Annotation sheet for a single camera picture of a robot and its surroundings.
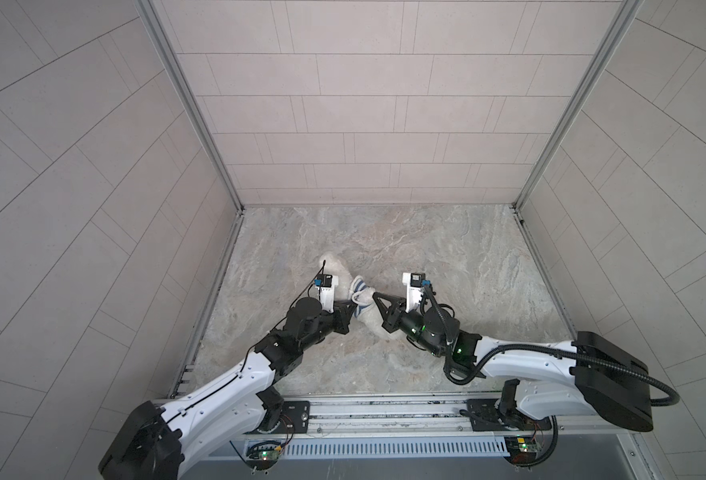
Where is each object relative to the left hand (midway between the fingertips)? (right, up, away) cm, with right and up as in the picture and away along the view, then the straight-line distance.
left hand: (363, 303), depth 77 cm
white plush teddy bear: (+2, -4, 0) cm, 5 cm away
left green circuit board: (-22, -31, -11) cm, 40 cm away
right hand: (+2, +2, -5) cm, 6 cm away
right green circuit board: (+36, -32, -9) cm, 49 cm away
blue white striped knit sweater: (0, +2, -3) cm, 4 cm away
